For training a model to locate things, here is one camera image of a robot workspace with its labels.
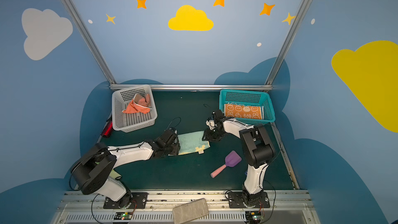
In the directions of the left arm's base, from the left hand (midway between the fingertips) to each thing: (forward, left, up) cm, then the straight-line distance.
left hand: (178, 147), depth 91 cm
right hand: (+6, -17, 0) cm, 18 cm away
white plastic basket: (+18, +35, -1) cm, 40 cm away
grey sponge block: (-32, -9, +2) cm, 33 cm away
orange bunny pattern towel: (+28, -44, +2) cm, 52 cm away
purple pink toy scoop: (-7, -31, -1) cm, 32 cm away
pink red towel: (+28, +29, +7) cm, 41 cm away
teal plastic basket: (+40, -33, +4) cm, 52 cm away
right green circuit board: (-33, -38, -2) cm, 51 cm away
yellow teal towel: (+4, -8, 0) cm, 9 cm away
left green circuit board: (-34, +22, -1) cm, 40 cm away
